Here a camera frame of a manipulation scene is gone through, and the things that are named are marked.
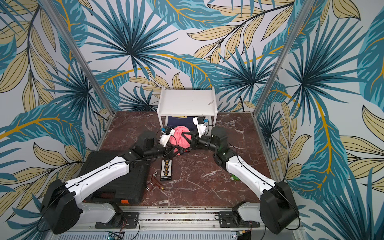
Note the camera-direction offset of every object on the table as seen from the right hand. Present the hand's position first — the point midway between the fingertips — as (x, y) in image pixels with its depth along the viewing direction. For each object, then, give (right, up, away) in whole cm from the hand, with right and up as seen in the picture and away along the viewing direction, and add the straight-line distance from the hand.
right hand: (182, 133), depth 72 cm
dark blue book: (+1, +6, +16) cm, 17 cm away
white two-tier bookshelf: (+2, +15, +6) cm, 17 cm away
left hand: (-2, -8, +3) cm, 9 cm away
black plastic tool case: (-27, -29, +4) cm, 40 cm away
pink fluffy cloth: (-3, -2, -3) cm, 5 cm away
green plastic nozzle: (+30, -26, +13) cm, 42 cm away
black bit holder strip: (-11, -23, +15) cm, 30 cm away
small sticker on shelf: (+14, +16, +6) cm, 22 cm away
